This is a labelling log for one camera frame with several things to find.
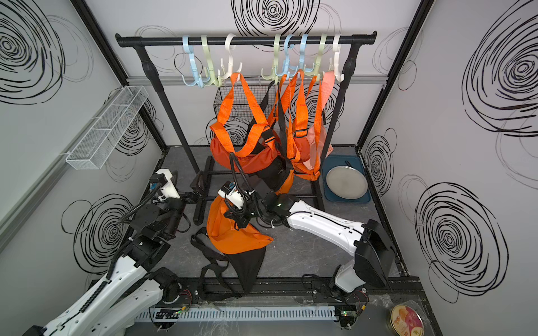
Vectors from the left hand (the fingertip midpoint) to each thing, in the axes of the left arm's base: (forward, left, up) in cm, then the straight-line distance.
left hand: (189, 172), depth 66 cm
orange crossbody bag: (-9, -8, -29) cm, 31 cm away
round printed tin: (-35, -71, -29) cm, 84 cm away
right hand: (-8, -11, -13) cm, 19 cm away
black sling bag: (+10, -29, -10) cm, 33 cm away
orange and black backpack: (-22, -13, -34) cm, 42 cm away
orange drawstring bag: (+5, -32, -14) cm, 35 cm away
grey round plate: (+21, -64, -32) cm, 75 cm away
